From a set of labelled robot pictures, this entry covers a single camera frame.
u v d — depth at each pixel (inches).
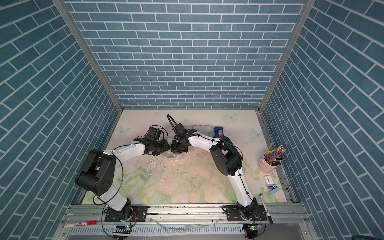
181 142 28.8
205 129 39.3
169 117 32.9
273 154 32.2
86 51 33.5
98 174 18.2
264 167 31.7
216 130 39.8
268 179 33.1
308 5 27.8
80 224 27.5
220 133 38.7
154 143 31.1
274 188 31.8
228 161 21.7
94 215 29.6
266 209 29.4
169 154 35.8
